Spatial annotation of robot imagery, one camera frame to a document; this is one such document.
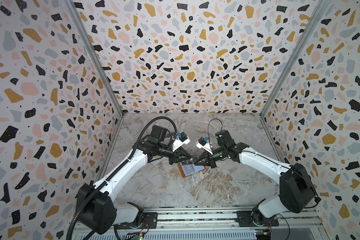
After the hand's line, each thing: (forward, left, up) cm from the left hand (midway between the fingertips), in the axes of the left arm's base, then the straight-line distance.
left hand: (190, 154), depth 72 cm
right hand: (-2, -3, -5) cm, 6 cm away
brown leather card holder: (+2, +1, -23) cm, 23 cm away
